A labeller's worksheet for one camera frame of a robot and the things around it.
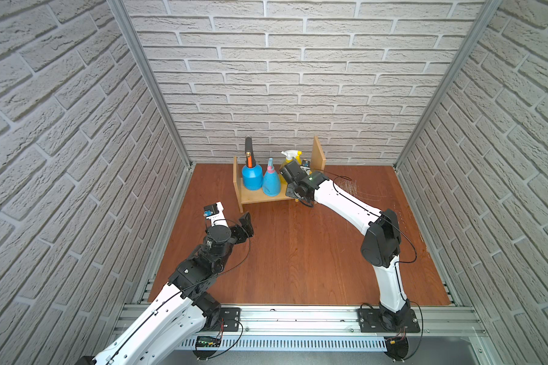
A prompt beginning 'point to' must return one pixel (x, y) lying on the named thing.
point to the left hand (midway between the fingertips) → (237, 211)
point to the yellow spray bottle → (291, 156)
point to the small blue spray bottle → (271, 183)
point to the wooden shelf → (318, 162)
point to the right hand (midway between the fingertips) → (287, 192)
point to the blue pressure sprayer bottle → (252, 175)
